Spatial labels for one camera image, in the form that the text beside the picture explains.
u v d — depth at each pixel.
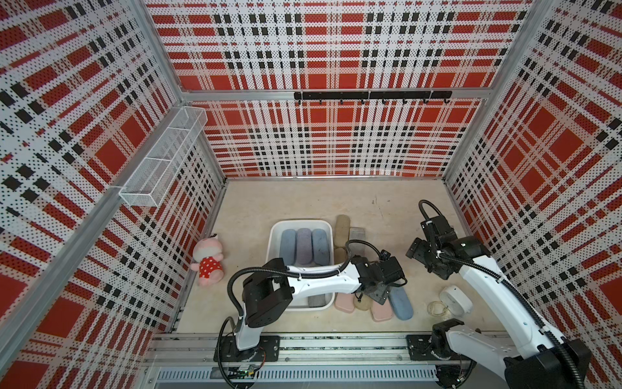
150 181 0.90
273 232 0.94
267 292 0.47
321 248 0.93
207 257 0.88
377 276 0.60
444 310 0.80
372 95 0.89
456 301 0.76
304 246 0.92
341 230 0.99
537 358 0.37
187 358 0.75
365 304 0.77
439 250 0.54
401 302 0.80
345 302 0.77
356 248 0.95
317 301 0.80
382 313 0.80
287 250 0.93
